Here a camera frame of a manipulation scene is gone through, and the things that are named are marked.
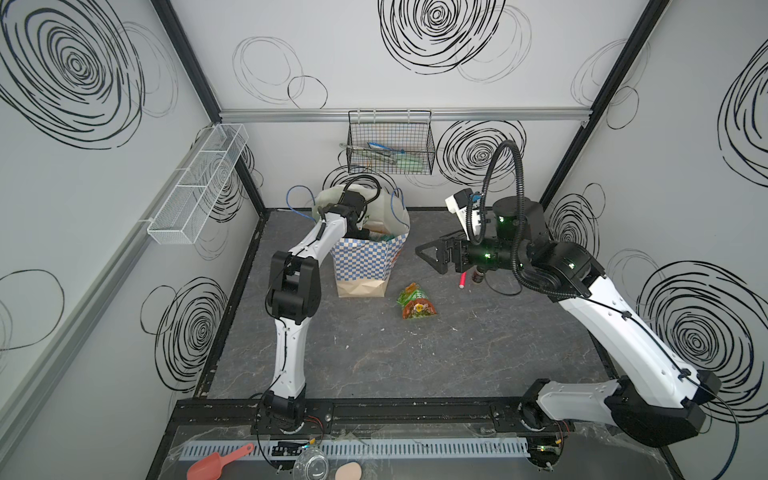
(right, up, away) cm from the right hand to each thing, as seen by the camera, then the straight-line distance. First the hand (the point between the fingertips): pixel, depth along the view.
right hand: (426, 245), depth 60 cm
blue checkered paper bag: (-15, -7, +25) cm, 30 cm away
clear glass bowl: (-25, -51, +8) cm, 58 cm away
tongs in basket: (-11, +29, +32) cm, 44 cm away
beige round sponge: (-16, -51, +6) cm, 54 cm away
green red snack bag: (0, -18, +29) cm, 34 cm away
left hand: (-17, 0, +40) cm, 43 cm away
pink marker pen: (+17, -12, +39) cm, 45 cm away
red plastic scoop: (-47, -50, +6) cm, 69 cm away
